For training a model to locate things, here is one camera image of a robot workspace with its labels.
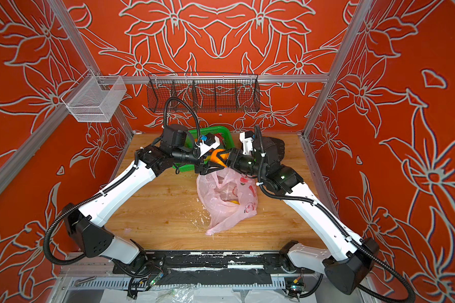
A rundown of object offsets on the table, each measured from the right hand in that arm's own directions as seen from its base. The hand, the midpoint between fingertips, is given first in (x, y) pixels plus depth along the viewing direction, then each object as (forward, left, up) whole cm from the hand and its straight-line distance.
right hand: (216, 157), depth 64 cm
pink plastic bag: (+3, -4, -35) cm, 35 cm away
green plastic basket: (-2, +9, -2) cm, 9 cm away
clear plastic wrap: (-36, +16, -35) cm, 53 cm away
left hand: (+3, -1, -3) cm, 4 cm away
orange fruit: (+1, +1, -1) cm, 2 cm away
